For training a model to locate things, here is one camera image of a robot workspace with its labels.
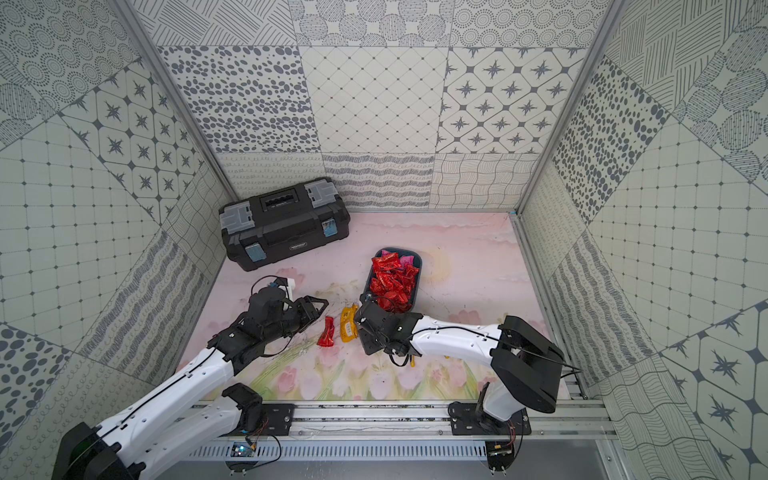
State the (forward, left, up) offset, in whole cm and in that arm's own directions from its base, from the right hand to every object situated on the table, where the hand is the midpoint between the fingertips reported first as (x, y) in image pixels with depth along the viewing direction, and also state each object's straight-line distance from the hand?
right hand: (372, 335), depth 83 cm
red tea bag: (0, +14, -3) cm, 14 cm away
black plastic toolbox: (+31, +32, +13) cm, 46 cm away
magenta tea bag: (+27, -9, 0) cm, 28 cm away
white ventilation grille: (-26, +4, -6) cm, 27 cm away
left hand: (+5, +12, +11) cm, 17 cm away
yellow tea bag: (+4, +7, 0) cm, 8 cm away
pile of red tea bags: (+17, -5, +2) cm, 18 cm away
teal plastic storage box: (+31, -8, -1) cm, 32 cm away
